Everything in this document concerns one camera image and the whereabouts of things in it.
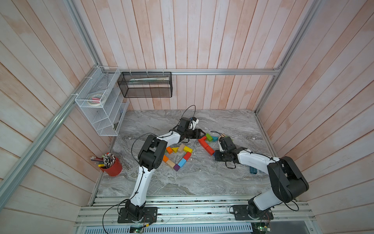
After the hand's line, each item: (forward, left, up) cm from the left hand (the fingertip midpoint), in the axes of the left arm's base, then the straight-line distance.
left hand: (202, 135), depth 99 cm
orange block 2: (-16, +25, -4) cm, 30 cm away
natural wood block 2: (-20, +22, -4) cm, 29 cm away
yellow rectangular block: (-9, +12, -3) cm, 15 cm away
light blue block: (-19, +15, -4) cm, 24 cm away
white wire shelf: (-6, +55, +24) cm, 60 cm away
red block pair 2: (-4, 0, -4) cm, 5 cm away
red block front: (-13, +11, -5) cm, 18 cm away
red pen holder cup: (-26, +53, +2) cm, 59 cm away
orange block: (-10, +23, -3) cm, 25 cm away
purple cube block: (-22, +18, -3) cm, 28 cm away
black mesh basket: (+31, +41, +20) cm, 56 cm away
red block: (-8, -3, -4) cm, 10 cm away
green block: (0, -5, -2) cm, 5 cm away
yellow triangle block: (-10, +19, -3) cm, 22 cm away
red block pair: (-2, 0, -2) cm, 3 cm away
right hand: (-13, -8, -4) cm, 16 cm away
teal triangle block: (-1, -9, -3) cm, 10 cm away
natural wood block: (-7, +15, -4) cm, 17 cm away
